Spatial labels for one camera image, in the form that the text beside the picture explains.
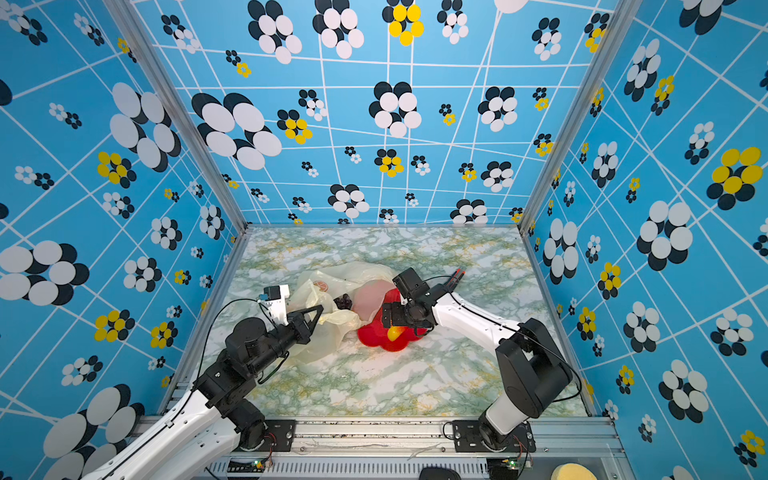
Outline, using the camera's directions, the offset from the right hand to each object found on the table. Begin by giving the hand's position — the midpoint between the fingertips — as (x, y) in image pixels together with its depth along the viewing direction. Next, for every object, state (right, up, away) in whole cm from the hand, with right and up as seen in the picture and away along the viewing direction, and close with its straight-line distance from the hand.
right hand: (398, 319), depth 88 cm
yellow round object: (+40, -30, -21) cm, 54 cm away
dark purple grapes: (-17, +5, +3) cm, 18 cm away
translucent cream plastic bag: (-15, +8, +1) cm, 17 cm away
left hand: (-18, +6, -16) cm, 25 cm away
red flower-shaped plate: (-7, -6, +3) cm, 9 cm away
